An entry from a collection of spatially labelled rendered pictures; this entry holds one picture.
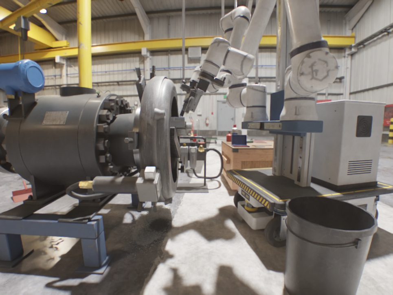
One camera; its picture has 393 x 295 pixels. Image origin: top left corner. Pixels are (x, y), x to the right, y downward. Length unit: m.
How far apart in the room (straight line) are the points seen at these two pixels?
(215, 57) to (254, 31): 0.27
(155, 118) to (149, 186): 0.29
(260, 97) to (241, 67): 0.59
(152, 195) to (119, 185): 0.15
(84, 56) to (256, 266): 4.78
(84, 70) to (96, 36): 10.63
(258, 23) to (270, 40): 11.44
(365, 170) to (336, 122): 0.37
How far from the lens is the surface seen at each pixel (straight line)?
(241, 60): 0.91
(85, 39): 5.09
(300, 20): 0.98
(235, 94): 1.57
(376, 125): 1.50
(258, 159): 1.93
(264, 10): 1.15
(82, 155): 1.07
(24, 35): 7.38
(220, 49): 0.93
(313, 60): 0.89
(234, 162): 1.88
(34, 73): 1.30
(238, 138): 2.06
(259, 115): 1.43
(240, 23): 1.55
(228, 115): 11.80
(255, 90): 1.46
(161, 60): 12.99
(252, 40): 1.09
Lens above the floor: 0.70
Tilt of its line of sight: 7 degrees down
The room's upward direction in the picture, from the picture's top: straight up
